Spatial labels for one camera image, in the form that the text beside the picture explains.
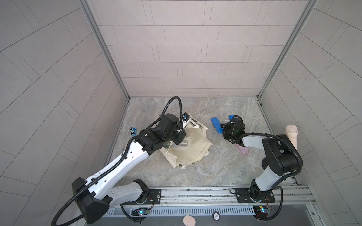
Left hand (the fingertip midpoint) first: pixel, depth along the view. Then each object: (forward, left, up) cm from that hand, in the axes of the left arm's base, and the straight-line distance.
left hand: (186, 129), depth 72 cm
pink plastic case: (-2, -36, -20) cm, 41 cm away
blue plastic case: (+15, -22, -19) cm, 33 cm away
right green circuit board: (-33, -37, -22) cm, 54 cm away
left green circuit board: (-33, +21, -20) cm, 44 cm away
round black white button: (-35, -15, -22) cm, 44 cm away
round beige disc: (-37, -2, -19) cm, 41 cm away
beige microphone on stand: (-6, -47, +9) cm, 48 cm away
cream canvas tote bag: (-2, -5, -18) cm, 19 cm away
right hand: (+15, -23, -19) cm, 33 cm away
